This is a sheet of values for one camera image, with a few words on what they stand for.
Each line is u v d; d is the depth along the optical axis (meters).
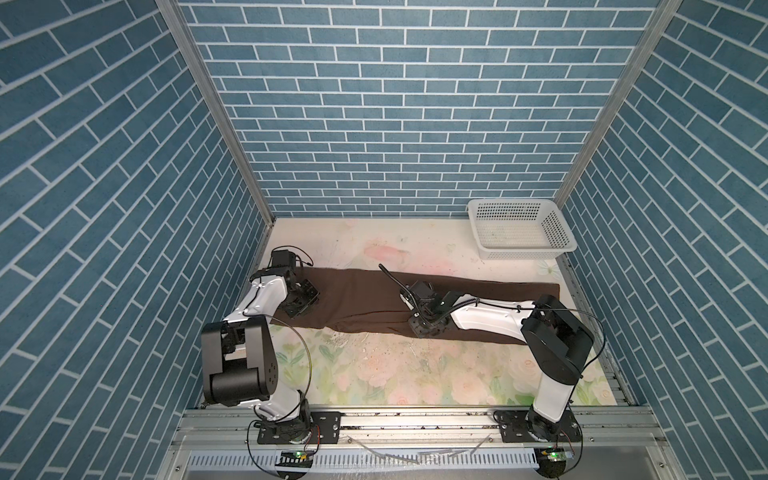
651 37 0.74
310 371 0.47
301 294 0.79
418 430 0.75
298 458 0.72
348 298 0.96
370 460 0.71
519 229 1.19
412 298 0.71
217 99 0.86
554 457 0.72
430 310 0.69
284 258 0.75
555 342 0.49
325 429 0.74
